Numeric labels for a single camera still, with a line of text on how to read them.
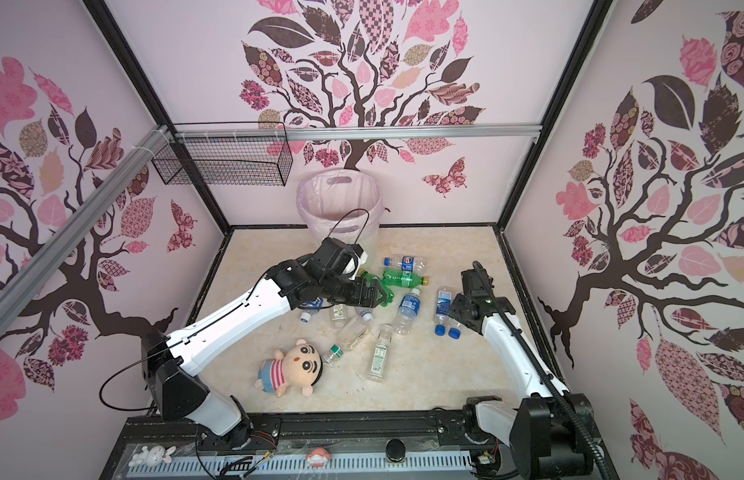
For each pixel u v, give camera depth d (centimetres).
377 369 79
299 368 76
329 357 83
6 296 50
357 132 92
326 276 56
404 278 98
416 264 103
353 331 91
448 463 70
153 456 68
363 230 88
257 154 95
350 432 74
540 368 44
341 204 107
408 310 91
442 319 90
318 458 66
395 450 63
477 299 63
